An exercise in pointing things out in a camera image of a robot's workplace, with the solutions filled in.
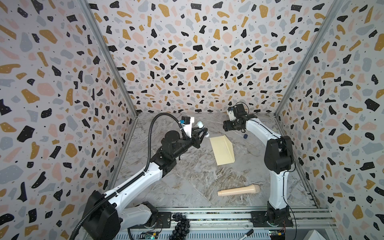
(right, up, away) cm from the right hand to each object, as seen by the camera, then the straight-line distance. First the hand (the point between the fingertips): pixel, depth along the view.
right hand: (226, 121), depth 98 cm
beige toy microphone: (+7, -39, -16) cm, 43 cm away
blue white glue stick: (-17, -3, -31) cm, 35 cm away
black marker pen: (+5, -55, -28) cm, 62 cm away
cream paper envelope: (-2, -19, +3) cm, 19 cm away
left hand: (-14, -4, -31) cm, 34 cm away
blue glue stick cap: (+15, -10, +7) cm, 19 cm away
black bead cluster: (-25, -51, -30) cm, 64 cm away
